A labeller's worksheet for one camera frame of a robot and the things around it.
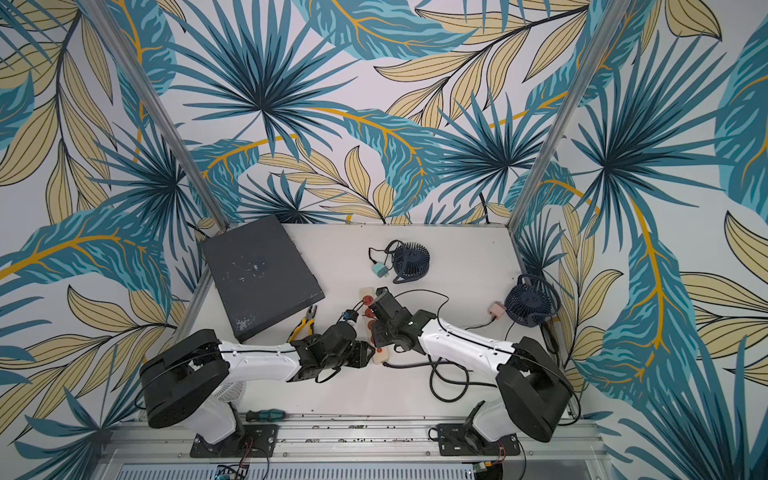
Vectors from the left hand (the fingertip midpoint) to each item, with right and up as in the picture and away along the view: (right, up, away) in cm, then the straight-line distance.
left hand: (368, 354), depth 86 cm
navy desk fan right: (+50, +13, +7) cm, 52 cm away
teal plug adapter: (+3, +23, +19) cm, 30 cm away
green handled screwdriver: (-25, -12, -11) cm, 30 cm away
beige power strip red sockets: (-1, +16, +12) cm, 20 cm away
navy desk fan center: (+14, +26, +16) cm, 34 cm away
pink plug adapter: (+40, +11, +10) cm, 43 cm away
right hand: (-1, +4, -3) cm, 5 cm away
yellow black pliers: (-19, +8, +7) cm, 22 cm away
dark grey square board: (-37, +22, +14) cm, 45 cm away
